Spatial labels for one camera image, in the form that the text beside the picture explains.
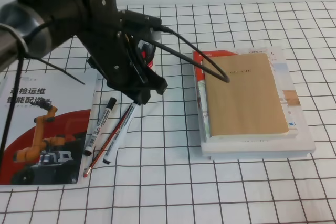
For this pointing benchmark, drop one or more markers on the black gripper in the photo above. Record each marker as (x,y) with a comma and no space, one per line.
(110,35)

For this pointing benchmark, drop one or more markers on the white marker pen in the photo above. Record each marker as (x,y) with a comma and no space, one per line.
(120,134)

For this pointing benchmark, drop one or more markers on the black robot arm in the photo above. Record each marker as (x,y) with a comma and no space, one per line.
(37,27)

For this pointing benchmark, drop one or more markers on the red pen in holder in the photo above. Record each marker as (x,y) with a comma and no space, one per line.
(144,54)

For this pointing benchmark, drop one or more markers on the black mesh pen holder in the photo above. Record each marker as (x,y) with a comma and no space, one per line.
(141,44)

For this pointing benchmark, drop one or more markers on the black zip tie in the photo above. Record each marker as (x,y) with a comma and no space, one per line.
(28,56)

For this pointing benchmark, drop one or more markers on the white marker with black caps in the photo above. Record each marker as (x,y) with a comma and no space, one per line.
(93,141)

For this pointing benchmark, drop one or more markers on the red covered book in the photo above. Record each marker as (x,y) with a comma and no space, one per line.
(199,73)

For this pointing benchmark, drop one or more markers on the red and black pencil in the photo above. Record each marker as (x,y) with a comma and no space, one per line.
(109,140)

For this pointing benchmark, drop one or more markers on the white checkered tablecloth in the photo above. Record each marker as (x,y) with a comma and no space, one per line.
(160,175)

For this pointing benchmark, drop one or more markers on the tan classic notebook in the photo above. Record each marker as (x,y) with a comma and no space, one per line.
(249,105)

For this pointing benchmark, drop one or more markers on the pale illustrated book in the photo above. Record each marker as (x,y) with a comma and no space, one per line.
(278,66)

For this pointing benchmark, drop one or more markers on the white bottom book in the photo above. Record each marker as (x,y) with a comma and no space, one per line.
(297,143)

